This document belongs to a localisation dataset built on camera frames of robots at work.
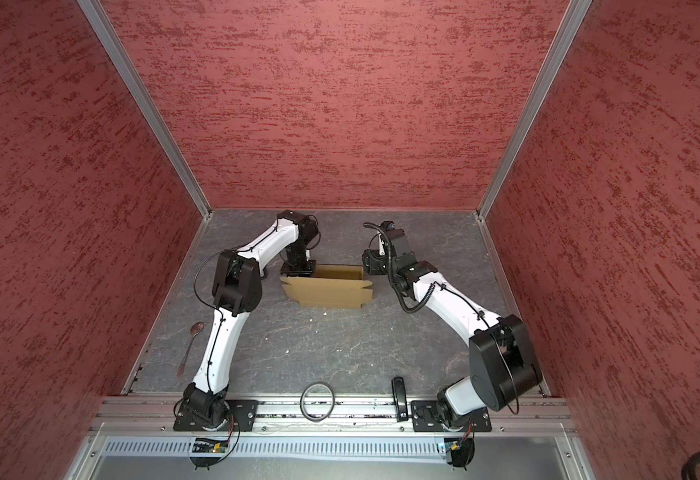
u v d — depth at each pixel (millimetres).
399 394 747
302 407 754
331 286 819
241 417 739
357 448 775
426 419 738
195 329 896
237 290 631
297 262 853
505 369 420
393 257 655
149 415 757
